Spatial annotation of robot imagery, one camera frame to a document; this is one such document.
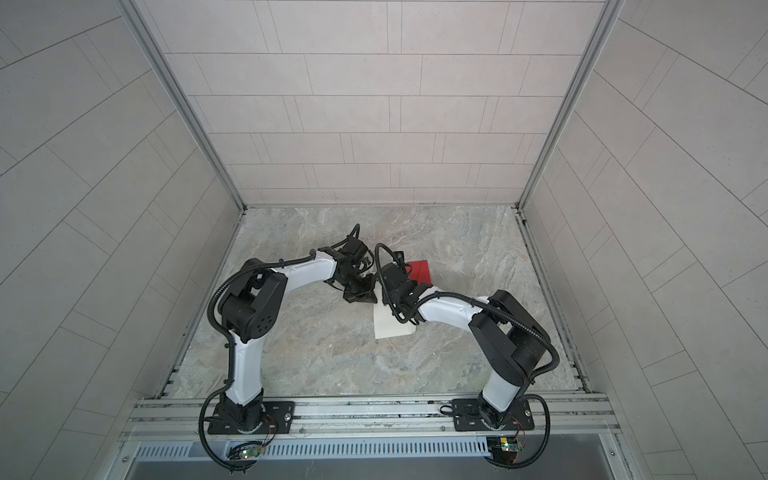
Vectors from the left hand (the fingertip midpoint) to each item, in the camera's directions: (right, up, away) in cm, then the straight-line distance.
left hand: (384, 294), depth 92 cm
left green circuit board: (-28, -28, -28) cm, 49 cm away
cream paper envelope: (+1, -7, -5) cm, 9 cm away
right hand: (+2, +2, -1) cm, 3 cm away
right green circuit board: (+29, -30, -24) cm, 48 cm away
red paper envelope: (+11, +6, +6) cm, 14 cm away
